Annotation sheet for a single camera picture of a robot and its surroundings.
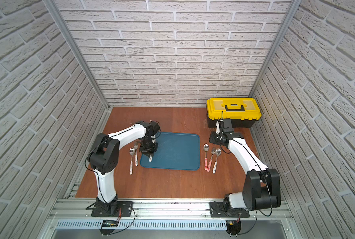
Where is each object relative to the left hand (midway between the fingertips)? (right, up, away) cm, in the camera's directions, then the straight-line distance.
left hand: (150, 151), depth 92 cm
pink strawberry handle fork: (+37, -8, -2) cm, 38 cm away
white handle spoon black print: (+43, -1, +1) cm, 43 cm away
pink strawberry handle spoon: (+36, +2, +3) cm, 36 cm away
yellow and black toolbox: (+62, +26, +5) cm, 67 cm away
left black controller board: (-17, -33, -19) cm, 42 cm away
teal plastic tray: (+18, 0, +2) cm, 18 cm away
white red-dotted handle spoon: (-12, 0, +1) cm, 12 cm away
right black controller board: (+45, -32, -22) cm, 59 cm away
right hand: (+40, +9, -3) cm, 41 cm away
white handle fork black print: (-9, -3, +1) cm, 10 cm away
